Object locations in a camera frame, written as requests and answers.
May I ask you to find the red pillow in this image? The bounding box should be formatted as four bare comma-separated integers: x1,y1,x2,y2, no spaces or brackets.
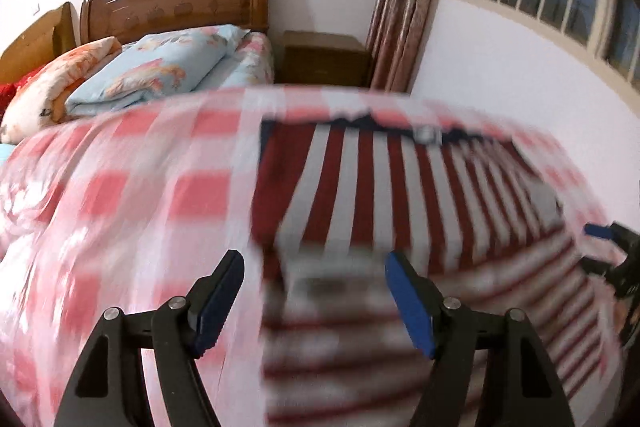
0,67,46,108

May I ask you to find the pink checked blanket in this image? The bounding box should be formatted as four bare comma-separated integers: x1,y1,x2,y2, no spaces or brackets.
0,84,626,427

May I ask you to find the wooden nightstand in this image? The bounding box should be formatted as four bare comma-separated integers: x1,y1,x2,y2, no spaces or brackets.
282,31,371,88

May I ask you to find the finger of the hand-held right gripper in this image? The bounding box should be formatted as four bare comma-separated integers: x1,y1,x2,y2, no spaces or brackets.
584,221,640,254
580,257,612,280

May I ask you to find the pink floral bed sheet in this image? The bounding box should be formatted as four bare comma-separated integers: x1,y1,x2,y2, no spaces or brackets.
200,32,277,94

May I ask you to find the orange floral pillow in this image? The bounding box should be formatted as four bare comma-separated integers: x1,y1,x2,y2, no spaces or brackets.
0,37,123,144

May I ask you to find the small wooden headboard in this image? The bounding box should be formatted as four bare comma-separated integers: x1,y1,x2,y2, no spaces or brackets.
0,2,77,82

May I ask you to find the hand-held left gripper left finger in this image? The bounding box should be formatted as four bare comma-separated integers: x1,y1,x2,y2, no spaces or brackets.
52,249,246,427

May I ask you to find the light blue floral quilt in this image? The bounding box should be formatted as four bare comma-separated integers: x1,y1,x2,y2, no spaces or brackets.
65,24,251,124

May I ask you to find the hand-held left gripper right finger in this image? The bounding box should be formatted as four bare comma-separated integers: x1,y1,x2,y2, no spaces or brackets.
385,251,576,427

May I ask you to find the red grey striped sweater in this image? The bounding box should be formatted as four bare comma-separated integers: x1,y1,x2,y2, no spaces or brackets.
250,114,626,427

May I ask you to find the pink floral curtain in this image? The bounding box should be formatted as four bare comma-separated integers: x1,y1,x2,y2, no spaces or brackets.
365,0,446,94

